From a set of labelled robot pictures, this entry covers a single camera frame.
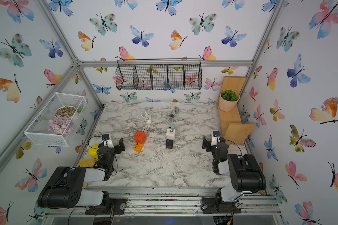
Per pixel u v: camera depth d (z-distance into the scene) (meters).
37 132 0.61
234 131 0.87
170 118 1.08
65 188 0.44
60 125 0.63
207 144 0.83
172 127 1.02
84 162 0.89
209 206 0.73
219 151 0.71
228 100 0.99
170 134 0.93
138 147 0.93
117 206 0.73
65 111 0.70
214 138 0.79
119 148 0.82
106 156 0.69
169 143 0.95
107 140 0.76
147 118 1.10
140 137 0.94
